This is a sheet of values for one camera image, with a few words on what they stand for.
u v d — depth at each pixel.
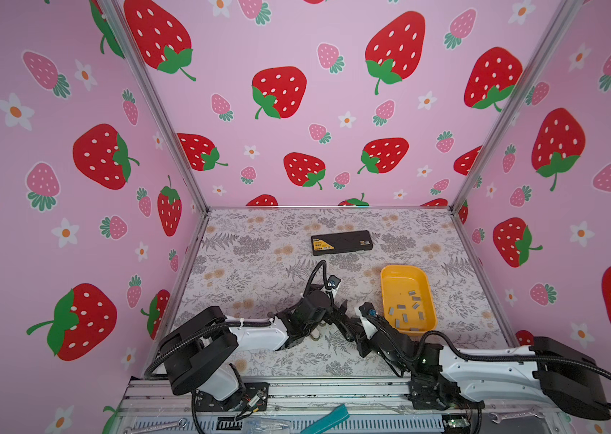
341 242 1.08
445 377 0.57
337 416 0.71
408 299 0.93
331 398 0.76
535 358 0.47
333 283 0.73
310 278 0.63
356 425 0.70
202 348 0.44
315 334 0.82
